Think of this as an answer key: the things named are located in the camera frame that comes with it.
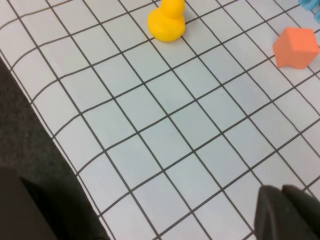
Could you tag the blue test tube rack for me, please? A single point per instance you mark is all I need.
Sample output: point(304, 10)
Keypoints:
point(313, 6)

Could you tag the orange foam cube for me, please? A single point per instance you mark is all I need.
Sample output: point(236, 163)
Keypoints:
point(296, 47)

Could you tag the yellow rubber duck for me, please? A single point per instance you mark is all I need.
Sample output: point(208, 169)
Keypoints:
point(167, 23)

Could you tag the white grid-pattern cloth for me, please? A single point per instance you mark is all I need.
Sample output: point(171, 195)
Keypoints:
point(169, 141)

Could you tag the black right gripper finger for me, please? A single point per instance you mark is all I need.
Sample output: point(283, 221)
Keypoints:
point(286, 214)

